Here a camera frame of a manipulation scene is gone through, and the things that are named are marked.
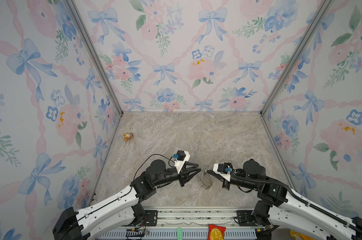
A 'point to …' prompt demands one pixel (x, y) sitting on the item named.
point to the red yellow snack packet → (216, 232)
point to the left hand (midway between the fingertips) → (199, 168)
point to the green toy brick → (179, 234)
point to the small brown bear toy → (127, 136)
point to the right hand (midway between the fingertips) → (210, 169)
